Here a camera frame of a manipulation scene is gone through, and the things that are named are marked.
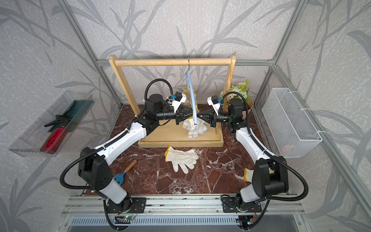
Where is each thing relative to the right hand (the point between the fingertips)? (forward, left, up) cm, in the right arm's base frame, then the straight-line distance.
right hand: (197, 115), depth 73 cm
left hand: (-1, +2, +3) cm, 4 cm away
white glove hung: (-10, +10, -29) cm, 33 cm away
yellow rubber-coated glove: (-20, -30, -31) cm, 47 cm away
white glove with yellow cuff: (0, -2, -10) cm, 10 cm away
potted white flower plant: (+21, -27, 0) cm, 35 cm away
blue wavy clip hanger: (+45, +6, -5) cm, 46 cm away
